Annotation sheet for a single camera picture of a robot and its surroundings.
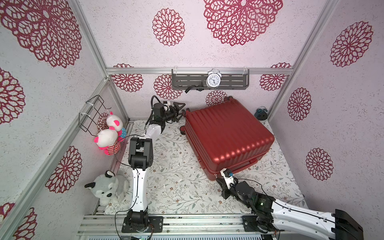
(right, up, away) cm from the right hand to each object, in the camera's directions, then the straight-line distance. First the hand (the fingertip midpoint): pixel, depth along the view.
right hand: (216, 179), depth 78 cm
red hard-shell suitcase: (+5, +23, +2) cm, 24 cm away
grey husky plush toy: (-51, -1, -9) cm, 52 cm away
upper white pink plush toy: (-60, +31, +14) cm, 69 cm away
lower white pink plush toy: (-60, +20, +5) cm, 63 cm away
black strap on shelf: (-13, +53, +15) cm, 57 cm away
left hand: (-17, +41, +20) cm, 48 cm away
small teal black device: (+43, +40, +40) cm, 71 cm away
